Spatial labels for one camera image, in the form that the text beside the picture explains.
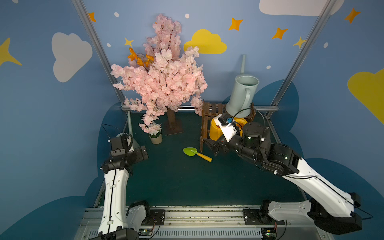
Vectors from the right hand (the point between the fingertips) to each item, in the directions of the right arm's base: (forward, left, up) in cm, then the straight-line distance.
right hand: (215, 130), depth 59 cm
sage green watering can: (+14, +48, -35) cm, 61 cm away
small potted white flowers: (+20, +35, -33) cm, 53 cm away
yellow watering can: (+19, -16, -16) cm, 29 cm away
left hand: (0, +39, -22) cm, 45 cm away
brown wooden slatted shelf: (+26, +1, -15) cm, 30 cm away
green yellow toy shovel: (+12, +11, -40) cm, 43 cm away
